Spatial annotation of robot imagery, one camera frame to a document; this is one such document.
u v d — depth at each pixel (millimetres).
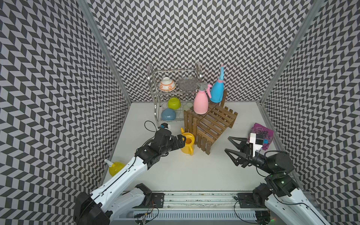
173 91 827
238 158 544
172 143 599
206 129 865
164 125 694
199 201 740
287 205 481
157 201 723
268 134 935
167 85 867
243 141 618
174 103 1083
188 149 828
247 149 544
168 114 1020
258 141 510
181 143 679
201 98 716
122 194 551
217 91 779
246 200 721
